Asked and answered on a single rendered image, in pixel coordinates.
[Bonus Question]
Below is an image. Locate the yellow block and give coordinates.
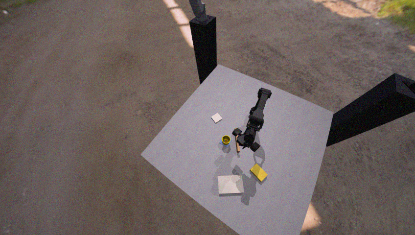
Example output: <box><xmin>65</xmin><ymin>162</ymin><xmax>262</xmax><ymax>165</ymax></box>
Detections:
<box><xmin>250</xmin><ymin>164</ymin><xmax>268</xmax><ymax>181</ymax></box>

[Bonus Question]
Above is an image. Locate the yellow cup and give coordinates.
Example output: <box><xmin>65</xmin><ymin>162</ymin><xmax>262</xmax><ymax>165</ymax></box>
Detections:
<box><xmin>222</xmin><ymin>136</ymin><xmax>231</xmax><ymax>145</ymax></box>

